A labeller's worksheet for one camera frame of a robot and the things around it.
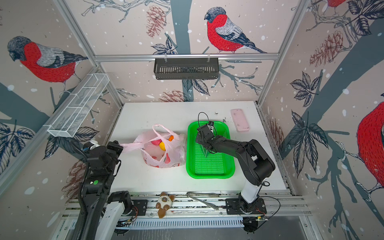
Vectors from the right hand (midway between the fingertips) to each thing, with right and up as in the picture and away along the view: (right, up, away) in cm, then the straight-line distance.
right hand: (203, 138), depth 96 cm
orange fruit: (-27, -4, -3) cm, 27 cm away
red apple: (-30, -2, -3) cm, 30 cm away
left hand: (-45, +3, -23) cm, 51 cm away
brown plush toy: (-21, -28, -23) cm, 42 cm away
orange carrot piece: (-18, +4, -21) cm, 28 cm away
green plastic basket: (-2, -14, -7) cm, 16 cm away
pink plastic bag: (-29, -6, -3) cm, 29 cm away
